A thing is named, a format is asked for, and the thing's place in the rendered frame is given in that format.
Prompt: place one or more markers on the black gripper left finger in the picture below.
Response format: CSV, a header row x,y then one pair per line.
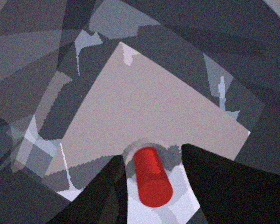
x,y
103,201

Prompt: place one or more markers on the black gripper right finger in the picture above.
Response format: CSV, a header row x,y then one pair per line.
x,y
230,192

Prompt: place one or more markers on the red peg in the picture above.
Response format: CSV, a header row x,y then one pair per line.
x,y
154,187

